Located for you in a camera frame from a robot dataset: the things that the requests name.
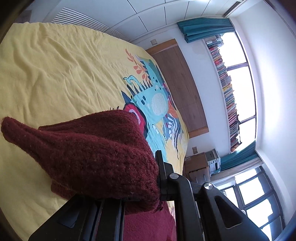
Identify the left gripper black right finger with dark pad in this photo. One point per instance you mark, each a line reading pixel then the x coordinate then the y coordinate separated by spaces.
pixel 203 212

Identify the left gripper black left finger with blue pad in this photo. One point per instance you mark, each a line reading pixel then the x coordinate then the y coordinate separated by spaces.
pixel 84 218

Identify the dark red knitted sweater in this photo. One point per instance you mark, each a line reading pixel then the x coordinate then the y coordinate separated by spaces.
pixel 105 155

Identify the wooden bedside cabinet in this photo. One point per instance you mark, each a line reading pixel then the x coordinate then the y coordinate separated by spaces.
pixel 196 169

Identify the grey white storage boxes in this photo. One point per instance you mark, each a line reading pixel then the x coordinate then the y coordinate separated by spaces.
pixel 214 161

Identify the yellow patterned duvet cover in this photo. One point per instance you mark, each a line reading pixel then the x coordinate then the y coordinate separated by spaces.
pixel 52 73

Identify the wooden headboard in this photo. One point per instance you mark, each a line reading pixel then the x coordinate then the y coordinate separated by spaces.
pixel 181 83

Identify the long row of books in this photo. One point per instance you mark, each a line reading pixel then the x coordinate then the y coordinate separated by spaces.
pixel 213 44

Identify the teal curtain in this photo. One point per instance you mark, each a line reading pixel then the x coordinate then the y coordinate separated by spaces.
pixel 201 28

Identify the white ceiling air vent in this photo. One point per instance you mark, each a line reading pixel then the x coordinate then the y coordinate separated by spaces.
pixel 68 16

